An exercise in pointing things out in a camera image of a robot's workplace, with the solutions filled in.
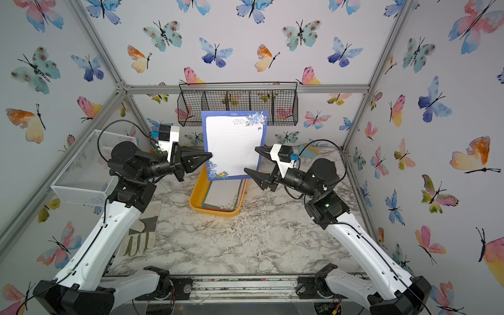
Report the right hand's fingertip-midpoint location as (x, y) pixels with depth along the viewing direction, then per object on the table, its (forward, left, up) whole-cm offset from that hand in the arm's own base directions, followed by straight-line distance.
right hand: (255, 157), depth 54 cm
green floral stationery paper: (+14, +19, -45) cm, 50 cm away
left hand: (0, +13, 0) cm, 13 cm away
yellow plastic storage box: (+15, +30, -44) cm, 55 cm away
